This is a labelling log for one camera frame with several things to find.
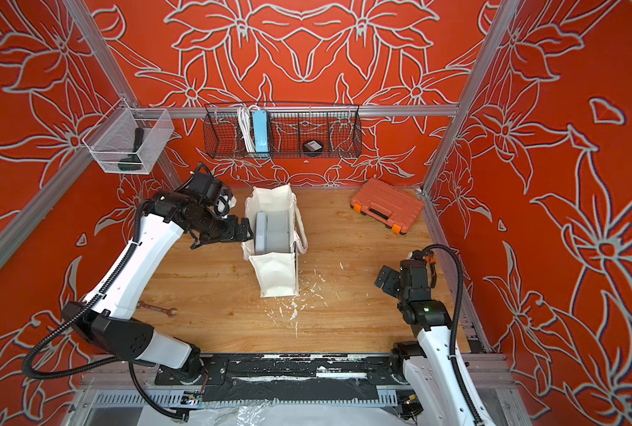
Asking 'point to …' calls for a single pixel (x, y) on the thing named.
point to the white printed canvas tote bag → (276, 274)
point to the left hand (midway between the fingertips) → (240, 234)
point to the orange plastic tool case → (387, 204)
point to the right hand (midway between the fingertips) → (393, 274)
